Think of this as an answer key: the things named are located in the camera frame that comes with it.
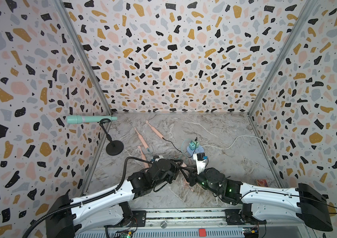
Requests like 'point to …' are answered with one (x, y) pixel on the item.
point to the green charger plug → (196, 143)
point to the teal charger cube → (192, 146)
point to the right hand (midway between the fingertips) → (184, 169)
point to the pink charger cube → (183, 165)
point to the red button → (202, 232)
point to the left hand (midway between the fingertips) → (188, 163)
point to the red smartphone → (262, 182)
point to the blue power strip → (199, 149)
